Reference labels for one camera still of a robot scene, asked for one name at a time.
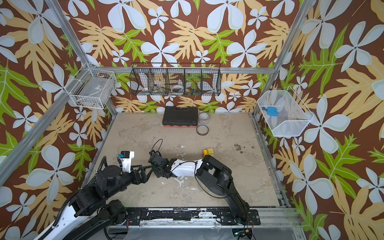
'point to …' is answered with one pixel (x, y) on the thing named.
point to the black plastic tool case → (175, 117)
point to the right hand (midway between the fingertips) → (156, 166)
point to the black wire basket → (173, 79)
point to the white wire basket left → (92, 88)
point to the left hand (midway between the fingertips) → (148, 165)
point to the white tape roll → (177, 88)
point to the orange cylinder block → (205, 152)
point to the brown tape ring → (202, 130)
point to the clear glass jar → (204, 118)
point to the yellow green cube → (211, 152)
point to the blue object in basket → (271, 111)
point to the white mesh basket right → (284, 113)
